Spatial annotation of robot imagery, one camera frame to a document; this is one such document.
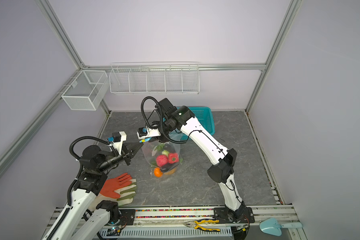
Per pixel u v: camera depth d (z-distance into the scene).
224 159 0.48
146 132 0.58
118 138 0.57
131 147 0.63
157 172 0.83
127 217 0.73
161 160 0.81
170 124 0.52
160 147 0.85
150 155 0.80
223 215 0.74
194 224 0.71
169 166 0.80
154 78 0.99
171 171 0.83
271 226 0.70
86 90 0.97
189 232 1.57
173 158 0.80
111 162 0.59
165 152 0.87
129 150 0.62
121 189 0.82
